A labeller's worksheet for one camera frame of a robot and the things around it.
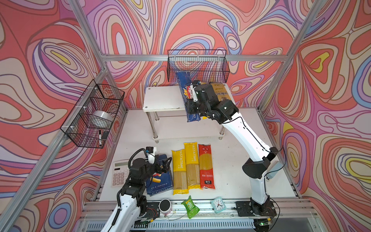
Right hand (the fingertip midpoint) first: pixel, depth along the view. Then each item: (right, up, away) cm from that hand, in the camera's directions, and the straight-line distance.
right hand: (190, 106), depth 73 cm
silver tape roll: (-44, -6, -3) cm, 44 cm away
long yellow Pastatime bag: (+2, -29, +20) cm, 35 cm away
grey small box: (+49, -36, +9) cm, 61 cm away
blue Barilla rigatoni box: (-16, -41, +4) cm, 44 cm away
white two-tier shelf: (-15, -5, +32) cm, 36 cm away
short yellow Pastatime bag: (-5, -42, +8) cm, 43 cm away
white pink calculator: (-41, -38, +11) cm, 57 cm away
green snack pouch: (+1, -54, +1) cm, 54 cm away
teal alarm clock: (+15, -51, +1) cm, 53 cm away
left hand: (-13, -28, +8) cm, 32 cm away
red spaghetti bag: (+10, -41, +7) cm, 43 cm away
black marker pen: (-46, -16, -1) cm, 48 cm away
